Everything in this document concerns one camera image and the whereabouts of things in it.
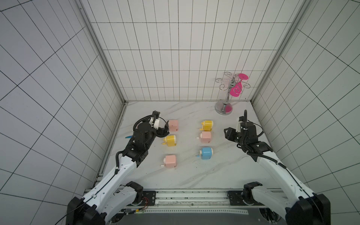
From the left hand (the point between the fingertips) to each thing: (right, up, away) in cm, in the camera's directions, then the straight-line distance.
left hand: (154, 121), depth 79 cm
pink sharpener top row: (+10, -4, +18) cm, 21 cm away
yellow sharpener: (+34, -4, +19) cm, 39 cm away
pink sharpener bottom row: (+9, -23, 0) cm, 25 cm away
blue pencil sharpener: (+30, -20, +4) cm, 36 cm away
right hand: (+44, -4, +4) cm, 45 cm away
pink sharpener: (+32, -12, +14) cm, 37 cm away
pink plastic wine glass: (+61, +24, +34) cm, 73 cm away
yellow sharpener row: (+8, -13, +9) cm, 18 cm away
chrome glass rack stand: (+52, +9, +35) cm, 64 cm away
